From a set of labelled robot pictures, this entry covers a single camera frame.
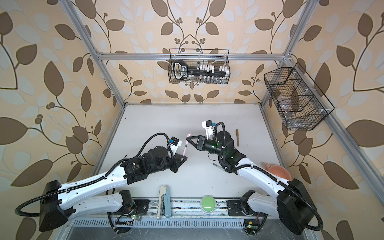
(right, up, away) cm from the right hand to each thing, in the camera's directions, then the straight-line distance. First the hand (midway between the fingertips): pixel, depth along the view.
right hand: (187, 140), depth 70 cm
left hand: (0, -8, +1) cm, 8 cm away
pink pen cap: (+1, +3, 0) cm, 3 cm away
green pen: (+18, -18, +18) cm, 31 cm away
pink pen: (-1, -3, 0) cm, 3 cm away
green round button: (+10, -32, +4) cm, 34 cm away
